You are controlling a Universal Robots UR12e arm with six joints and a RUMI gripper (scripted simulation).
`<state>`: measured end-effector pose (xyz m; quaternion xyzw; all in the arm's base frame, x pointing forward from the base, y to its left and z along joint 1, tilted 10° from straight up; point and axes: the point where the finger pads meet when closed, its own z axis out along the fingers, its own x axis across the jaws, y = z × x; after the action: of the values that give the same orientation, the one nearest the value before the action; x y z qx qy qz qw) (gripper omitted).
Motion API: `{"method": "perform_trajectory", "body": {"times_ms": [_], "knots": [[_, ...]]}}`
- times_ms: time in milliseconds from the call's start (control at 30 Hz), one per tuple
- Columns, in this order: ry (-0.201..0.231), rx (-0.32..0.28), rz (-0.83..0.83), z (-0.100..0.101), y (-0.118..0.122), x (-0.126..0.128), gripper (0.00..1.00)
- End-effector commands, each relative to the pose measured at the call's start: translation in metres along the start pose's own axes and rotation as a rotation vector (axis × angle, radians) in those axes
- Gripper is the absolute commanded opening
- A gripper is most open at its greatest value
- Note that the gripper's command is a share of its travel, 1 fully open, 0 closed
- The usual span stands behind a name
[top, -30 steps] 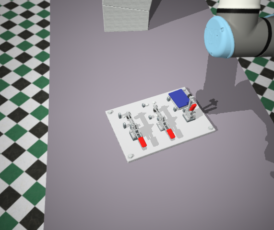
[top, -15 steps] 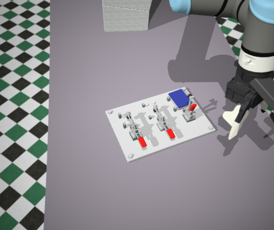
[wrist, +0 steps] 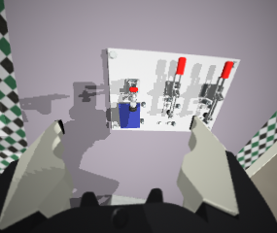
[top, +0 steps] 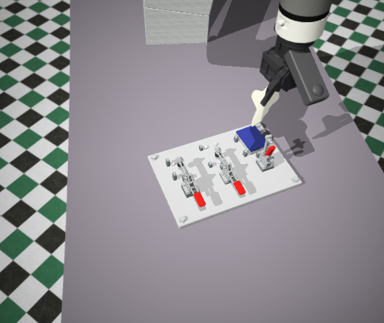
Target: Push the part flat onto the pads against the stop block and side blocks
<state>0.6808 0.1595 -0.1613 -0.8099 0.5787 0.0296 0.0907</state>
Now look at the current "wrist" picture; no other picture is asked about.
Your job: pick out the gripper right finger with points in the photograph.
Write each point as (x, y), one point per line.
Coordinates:
(216, 187)

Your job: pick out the blue flat plate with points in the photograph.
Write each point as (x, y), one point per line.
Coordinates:
(129, 119)

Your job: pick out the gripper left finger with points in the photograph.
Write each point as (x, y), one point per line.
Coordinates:
(37, 185)

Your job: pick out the toggle clamp with red handle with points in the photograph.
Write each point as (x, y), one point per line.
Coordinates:
(170, 86)
(209, 90)

